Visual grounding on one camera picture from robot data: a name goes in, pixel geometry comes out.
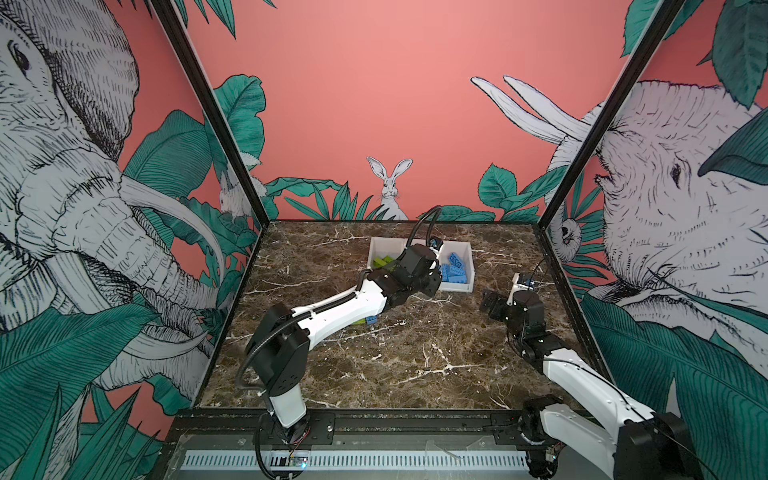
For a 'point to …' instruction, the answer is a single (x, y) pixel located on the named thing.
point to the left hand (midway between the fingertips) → (439, 268)
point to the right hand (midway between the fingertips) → (495, 290)
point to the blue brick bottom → (454, 271)
